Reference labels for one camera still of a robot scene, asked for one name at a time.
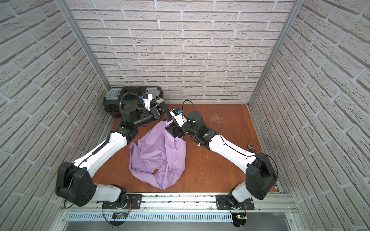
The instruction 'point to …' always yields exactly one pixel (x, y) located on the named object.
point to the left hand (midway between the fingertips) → (170, 106)
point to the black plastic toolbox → (113, 95)
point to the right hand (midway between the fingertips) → (172, 123)
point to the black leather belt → (161, 103)
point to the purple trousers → (158, 157)
